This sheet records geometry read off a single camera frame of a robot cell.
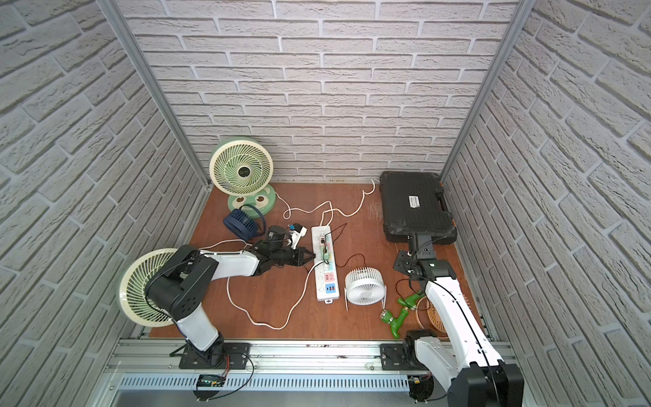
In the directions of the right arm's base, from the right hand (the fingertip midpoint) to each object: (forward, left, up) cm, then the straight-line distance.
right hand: (405, 261), depth 83 cm
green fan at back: (+34, +56, +15) cm, 67 cm away
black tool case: (+28, -11, -3) cm, 30 cm away
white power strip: (-3, +27, -7) cm, 28 cm away
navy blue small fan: (+18, +57, +1) cm, 60 cm away
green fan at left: (-9, +81, +8) cm, 82 cm away
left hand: (+10, +33, -5) cm, 35 cm away
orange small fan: (-15, -5, -9) cm, 19 cm away
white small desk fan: (-8, +15, +2) cm, 17 cm away
